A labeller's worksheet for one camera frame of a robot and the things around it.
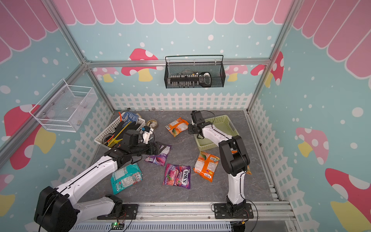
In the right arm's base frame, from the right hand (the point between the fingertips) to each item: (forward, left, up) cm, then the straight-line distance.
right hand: (192, 127), depth 99 cm
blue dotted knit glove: (+11, +47, -1) cm, 49 cm away
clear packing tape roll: (+10, +31, -8) cm, 34 cm away
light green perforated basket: (+9, -23, -6) cm, 25 cm away
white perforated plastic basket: (-8, +63, -2) cm, 63 cm away
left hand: (-20, +18, +7) cm, 28 cm away
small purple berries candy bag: (-20, +21, -7) cm, 30 cm away
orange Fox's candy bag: (-24, -8, -7) cm, 27 cm away
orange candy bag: (+5, +11, -5) cm, 13 cm away
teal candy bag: (-32, +39, -6) cm, 51 cm away
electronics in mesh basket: (+17, 0, +26) cm, 31 cm away
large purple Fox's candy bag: (-31, +9, -6) cm, 33 cm away
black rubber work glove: (+1, +50, 0) cm, 50 cm away
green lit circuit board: (-55, +39, -11) cm, 68 cm away
